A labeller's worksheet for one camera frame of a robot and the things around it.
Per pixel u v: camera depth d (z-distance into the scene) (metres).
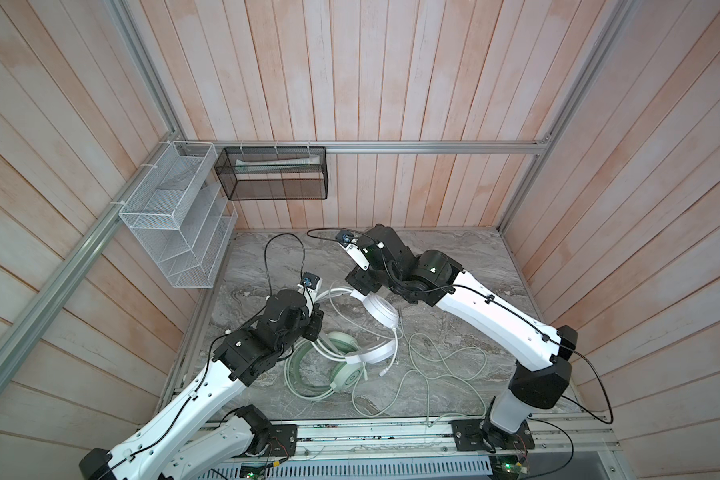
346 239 0.56
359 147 0.97
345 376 0.76
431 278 0.45
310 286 0.60
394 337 0.62
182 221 0.70
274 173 1.05
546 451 0.73
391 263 0.48
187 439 0.43
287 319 0.50
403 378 0.82
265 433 0.64
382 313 0.63
